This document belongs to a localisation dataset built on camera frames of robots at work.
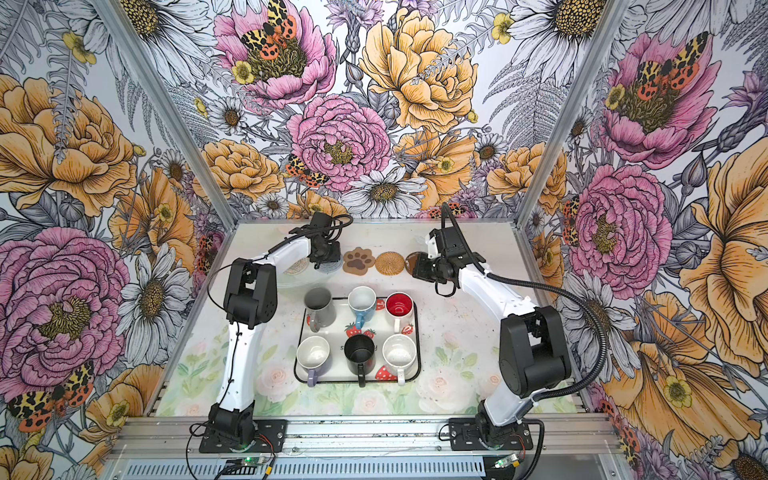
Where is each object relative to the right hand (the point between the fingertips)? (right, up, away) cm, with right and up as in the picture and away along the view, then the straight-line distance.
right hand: (414, 277), depth 89 cm
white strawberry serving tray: (-10, -15, +3) cm, 19 cm away
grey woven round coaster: (-28, +2, +18) cm, 33 cm away
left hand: (-27, +3, +19) cm, 33 cm away
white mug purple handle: (-29, -21, -4) cm, 36 cm away
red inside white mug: (-5, -9, +5) cm, 11 cm away
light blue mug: (-16, -8, +5) cm, 19 cm away
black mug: (-15, -21, -4) cm, 27 cm away
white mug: (-4, -22, -3) cm, 22 cm away
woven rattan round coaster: (-8, +3, +20) cm, 21 cm away
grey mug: (-27, -9, -3) cm, 28 cm away
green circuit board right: (+22, -41, -18) cm, 50 cm away
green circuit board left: (-40, -41, -18) cm, 60 cm away
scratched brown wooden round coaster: (0, +4, +19) cm, 19 cm away
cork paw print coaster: (-19, +4, +20) cm, 28 cm away
